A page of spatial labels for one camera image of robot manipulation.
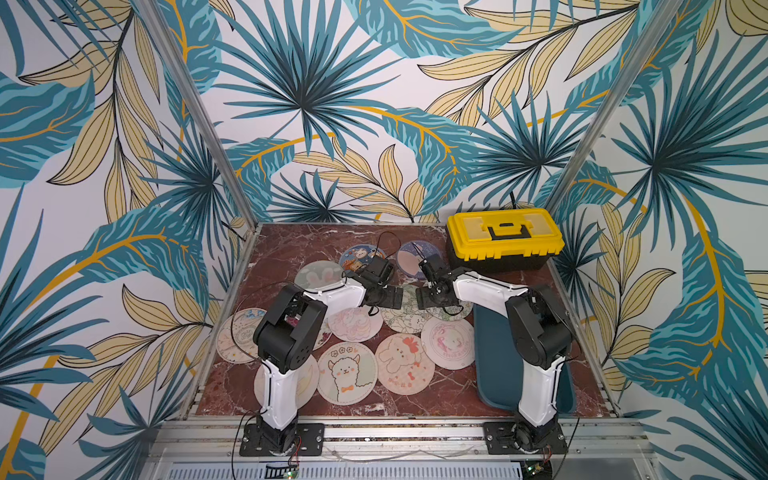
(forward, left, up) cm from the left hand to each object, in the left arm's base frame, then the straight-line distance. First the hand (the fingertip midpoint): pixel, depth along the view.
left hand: (387, 300), depth 97 cm
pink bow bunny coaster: (-20, -5, -2) cm, 20 cm away
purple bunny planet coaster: (+22, -8, -5) cm, 24 cm away
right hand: (+2, -15, -1) cm, 15 cm away
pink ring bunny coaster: (-13, -19, -2) cm, 23 cm away
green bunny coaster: (+11, +24, -2) cm, 27 cm away
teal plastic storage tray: (-23, -29, +6) cm, 37 cm away
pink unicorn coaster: (-8, +10, -1) cm, 13 cm away
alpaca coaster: (-23, +11, -2) cm, 25 cm away
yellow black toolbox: (+15, -36, +14) cm, 41 cm away
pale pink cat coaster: (-25, +22, -2) cm, 33 cm away
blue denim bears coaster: (+18, +12, -1) cm, 22 cm away
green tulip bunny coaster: (-5, -7, -2) cm, 9 cm away
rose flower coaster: (-12, +19, -2) cm, 23 cm away
